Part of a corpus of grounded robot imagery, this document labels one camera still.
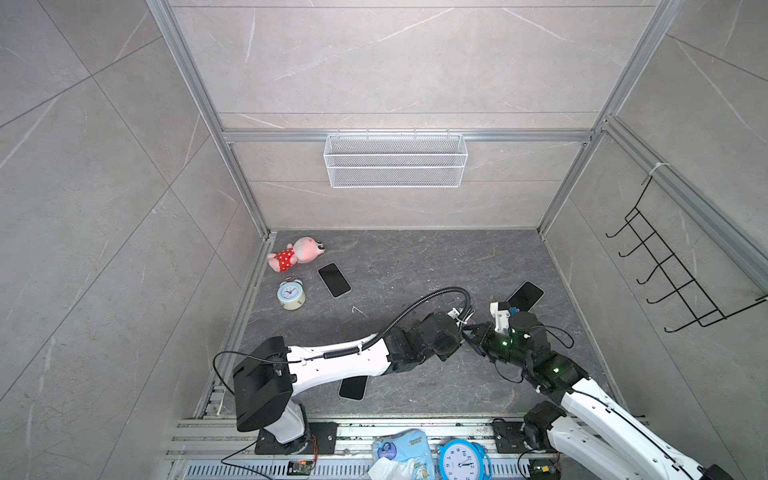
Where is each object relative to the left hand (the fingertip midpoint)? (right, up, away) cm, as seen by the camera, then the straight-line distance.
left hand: (454, 320), depth 76 cm
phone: (-37, +8, +30) cm, 48 cm away
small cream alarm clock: (-50, +4, +21) cm, 54 cm away
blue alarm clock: (0, -31, -7) cm, 32 cm away
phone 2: (-27, -20, +5) cm, 34 cm away
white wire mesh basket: (-15, +49, +24) cm, 57 cm away
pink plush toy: (-48, +19, +30) cm, 60 cm away
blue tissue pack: (-13, -29, -9) cm, 33 cm away
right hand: (+1, -2, +1) cm, 2 cm away
